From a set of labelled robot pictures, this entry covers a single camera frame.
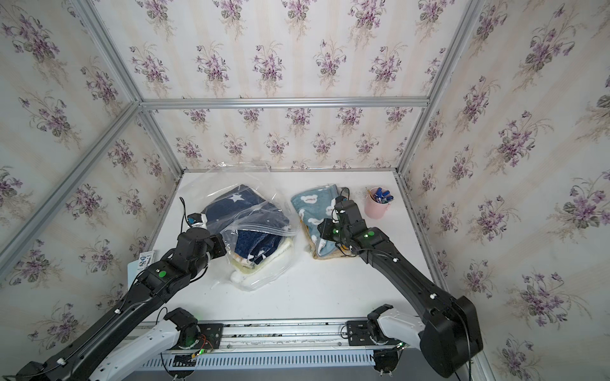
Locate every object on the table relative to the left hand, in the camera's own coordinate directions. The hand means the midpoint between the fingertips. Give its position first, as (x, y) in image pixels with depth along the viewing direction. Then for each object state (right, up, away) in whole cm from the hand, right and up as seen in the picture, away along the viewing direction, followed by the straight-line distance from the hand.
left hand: (226, 238), depth 77 cm
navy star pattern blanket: (+9, +3, 0) cm, 10 cm away
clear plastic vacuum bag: (-21, +19, +37) cm, 47 cm away
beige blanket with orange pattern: (+37, -2, -8) cm, 38 cm away
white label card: (-33, -9, +9) cm, 35 cm away
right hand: (+32, +3, +3) cm, 33 cm away
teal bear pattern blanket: (+30, +9, +21) cm, 38 cm away
